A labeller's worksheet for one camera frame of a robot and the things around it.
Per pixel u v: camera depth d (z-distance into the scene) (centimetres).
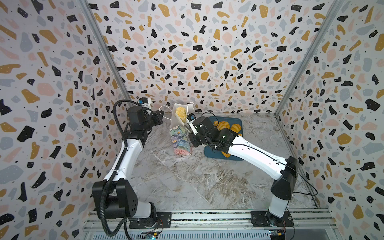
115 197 41
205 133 55
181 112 79
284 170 44
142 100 69
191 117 64
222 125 107
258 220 74
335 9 72
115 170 43
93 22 73
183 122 76
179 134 85
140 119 63
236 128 108
